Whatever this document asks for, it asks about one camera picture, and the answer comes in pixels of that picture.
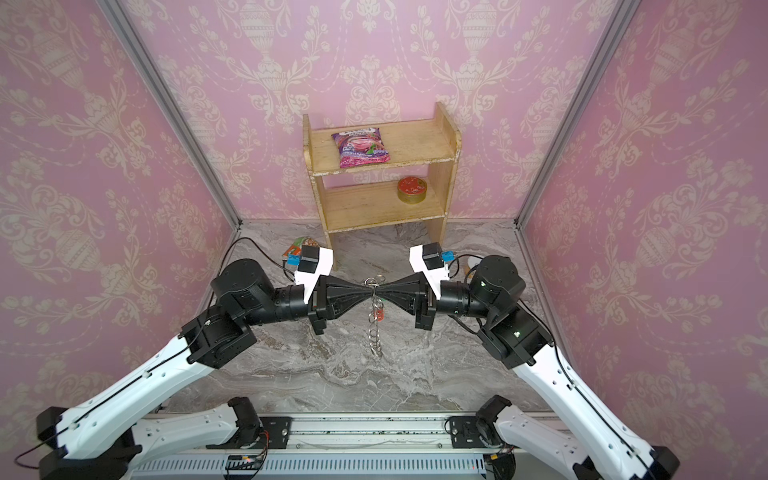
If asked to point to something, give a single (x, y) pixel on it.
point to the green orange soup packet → (298, 244)
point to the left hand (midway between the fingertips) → (369, 298)
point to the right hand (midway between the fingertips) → (381, 292)
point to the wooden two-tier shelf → (365, 197)
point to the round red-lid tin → (412, 190)
